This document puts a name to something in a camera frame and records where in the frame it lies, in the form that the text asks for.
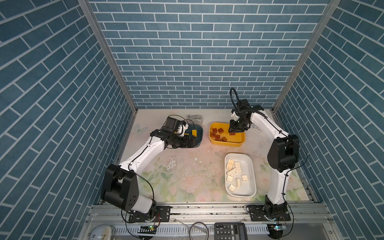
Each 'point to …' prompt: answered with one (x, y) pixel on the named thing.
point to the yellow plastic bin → (236, 140)
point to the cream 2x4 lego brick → (230, 164)
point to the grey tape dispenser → (197, 119)
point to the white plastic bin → (239, 175)
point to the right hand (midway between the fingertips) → (230, 128)
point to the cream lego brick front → (232, 187)
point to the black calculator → (230, 231)
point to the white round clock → (103, 232)
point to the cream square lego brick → (238, 182)
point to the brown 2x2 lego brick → (217, 137)
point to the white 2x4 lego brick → (238, 166)
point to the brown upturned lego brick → (214, 130)
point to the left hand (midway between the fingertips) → (191, 142)
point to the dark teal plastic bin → (199, 132)
